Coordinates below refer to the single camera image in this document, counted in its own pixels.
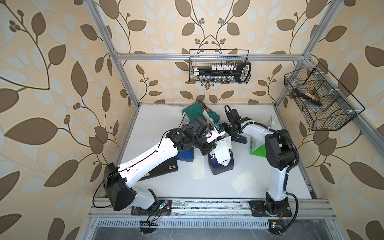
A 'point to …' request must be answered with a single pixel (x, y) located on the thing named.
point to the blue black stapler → (239, 138)
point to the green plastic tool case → (198, 110)
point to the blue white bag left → (186, 156)
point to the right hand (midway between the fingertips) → (223, 131)
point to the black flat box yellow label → (168, 166)
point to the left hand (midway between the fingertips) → (213, 141)
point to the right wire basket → (327, 105)
